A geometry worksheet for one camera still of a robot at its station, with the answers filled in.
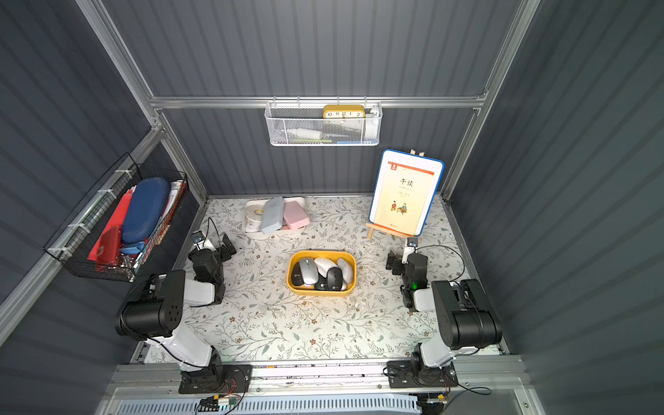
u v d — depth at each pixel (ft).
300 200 3.79
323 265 2.99
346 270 2.94
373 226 3.27
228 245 2.88
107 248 2.12
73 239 2.00
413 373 2.40
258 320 2.78
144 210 2.37
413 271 2.38
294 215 3.46
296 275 2.95
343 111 2.85
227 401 2.28
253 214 3.58
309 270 2.95
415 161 2.78
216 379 2.20
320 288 2.92
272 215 3.50
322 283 2.90
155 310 1.76
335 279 2.86
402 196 2.99
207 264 2.35
